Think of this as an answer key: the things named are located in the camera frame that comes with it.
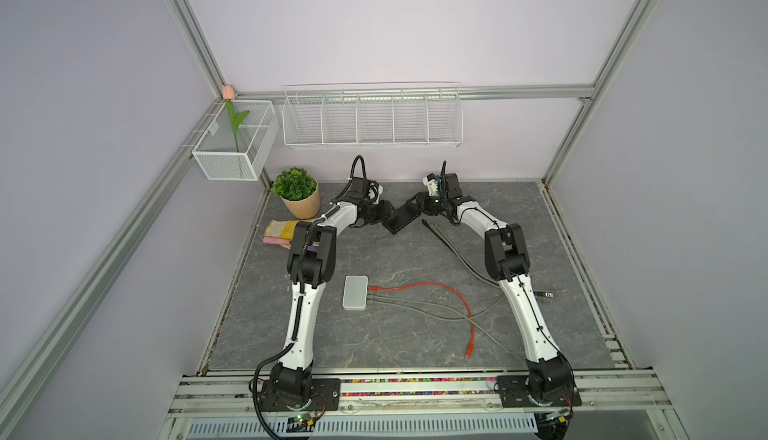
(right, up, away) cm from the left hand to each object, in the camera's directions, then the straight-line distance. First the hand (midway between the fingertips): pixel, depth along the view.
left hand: (397, 215), depth 106 cm
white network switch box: (-13, -23, -17) cm, 32 cm away
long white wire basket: (-8, +34, -7) cm, 35 cm away
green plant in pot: (-34, +8, -4) cm, 35 cm away
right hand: (+5, +4, +5) cm, 8 cm away
